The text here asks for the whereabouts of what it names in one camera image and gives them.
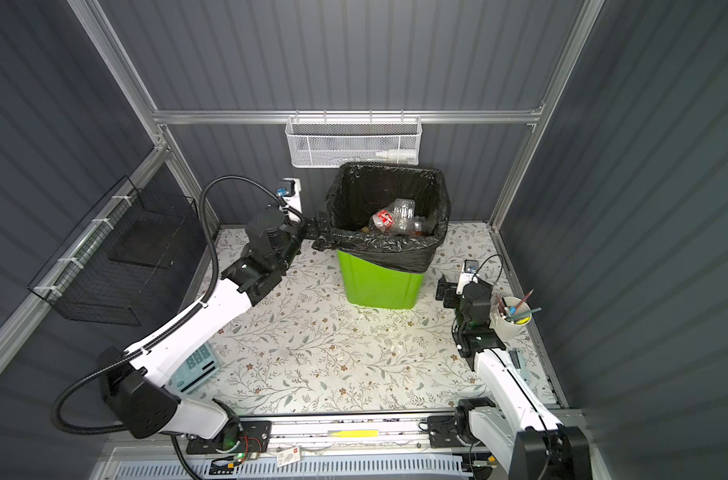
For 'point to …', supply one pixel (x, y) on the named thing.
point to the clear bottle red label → (383, 220)
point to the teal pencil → (526, 313)
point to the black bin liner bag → (360, 188)
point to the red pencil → (523, 299)
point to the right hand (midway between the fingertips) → (467, 279)
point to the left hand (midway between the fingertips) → (308, 201)
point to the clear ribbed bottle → (405, 222)
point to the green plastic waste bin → (372, 287)
